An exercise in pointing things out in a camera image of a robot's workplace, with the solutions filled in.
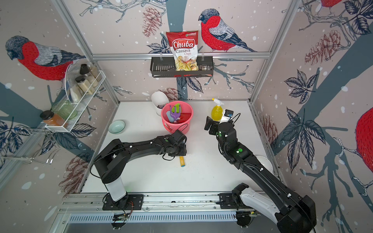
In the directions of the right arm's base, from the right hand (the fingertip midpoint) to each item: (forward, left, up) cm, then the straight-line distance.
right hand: (214, 117), depth 76 cm
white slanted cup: (+29, +38, -15) cm, 50 cm away
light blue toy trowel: (+12, +28, -18) cm, 35 cm away
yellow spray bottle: (+19, -5, -17) cm, 26 cm away
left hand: (-8, +15, -23) cm, 29 cm away
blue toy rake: (-14, +18, -26) cm, 35 cm away
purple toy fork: (+13, +24, -15) cm, 31 cm away
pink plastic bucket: (+19, +17, -13) cm, 28 cm away
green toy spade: (+17, +25, -12) cm, 33 cm away
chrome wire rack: (-20, +81, -3) cm, 83 cm away
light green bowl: (+8, +67, -23) cm, 71 cm away
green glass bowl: (-4, +74, +9) cm, 75 cm away
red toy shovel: (+12, +18, -15) cm, 26 cm away
